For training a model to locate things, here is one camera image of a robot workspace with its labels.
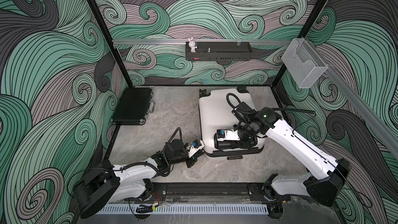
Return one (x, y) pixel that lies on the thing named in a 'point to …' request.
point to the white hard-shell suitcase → (215, 113)
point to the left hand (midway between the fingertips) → (203, 151)
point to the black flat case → (134, 105)
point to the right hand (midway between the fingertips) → (231, 141)
